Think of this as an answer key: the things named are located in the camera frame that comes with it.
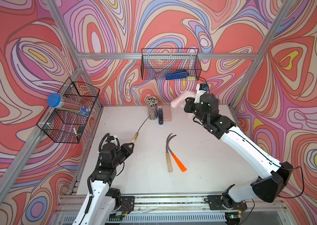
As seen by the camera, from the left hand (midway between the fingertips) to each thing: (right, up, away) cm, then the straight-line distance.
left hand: (134, 145), depth 78 cm
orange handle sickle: (+26, -12, +11) cm, 30 cm away
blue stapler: (+15, +16, +30) cm, 37 cm away
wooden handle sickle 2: (+20, -13, +11) cm, 26 cm away
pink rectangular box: (+20, +19, +34) cm, 44 cm away
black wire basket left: (-37, +12, -2) cm, 39 cm away
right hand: (+28, +24, -5) cm, 37 cm away
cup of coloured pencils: (+9, +26, +21) cm, 34 cm away
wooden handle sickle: (-1, +4, +8) cm, 9 cm away
